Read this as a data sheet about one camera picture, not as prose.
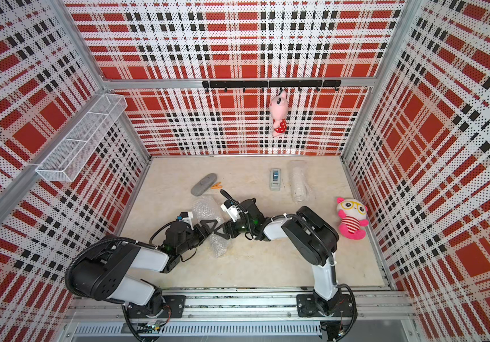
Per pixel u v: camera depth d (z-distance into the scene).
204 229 0.82
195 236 0.80
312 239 0.50
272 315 0.74
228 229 0.80
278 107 0.92
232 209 0.83
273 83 0.89
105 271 0.45
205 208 0.91
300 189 1.01
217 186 1.08
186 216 0.86
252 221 0.75
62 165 0.69
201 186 1.05
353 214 0.90
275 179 1.08
